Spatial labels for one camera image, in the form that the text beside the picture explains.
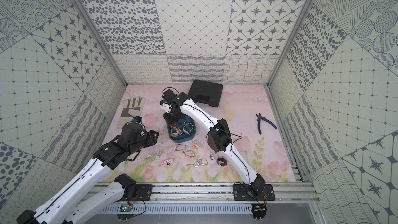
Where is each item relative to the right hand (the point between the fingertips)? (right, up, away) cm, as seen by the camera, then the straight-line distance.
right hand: (171, 123), depth 90 cm
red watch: (+1, -2, +5) cm, 5 cm away
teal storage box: (+3, -8, +3) cm, 9 cm away
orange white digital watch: (+15, -12, -2) cm, 19 cm away
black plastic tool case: (+20, +19, +24) cm, 37 cm away
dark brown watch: (+30, -18, -10) cm, 36 cm away
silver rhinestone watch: (+18, -20, -6) cm, 28 cm away
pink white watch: (-1, -20, -8) cm, 22 cm away
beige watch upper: (+3, -15, -4) cm, 15 cm away
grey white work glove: (-31, +8, +17) cm, 37 cm away
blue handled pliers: (+56, 0, +11) cm, 57 cm away
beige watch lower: (+10, -18, -4) cm, 21 cm away
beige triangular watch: (+9, -5, +3) cm, 11 cm away
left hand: (-4, -4, -14) cm, 15 cm away
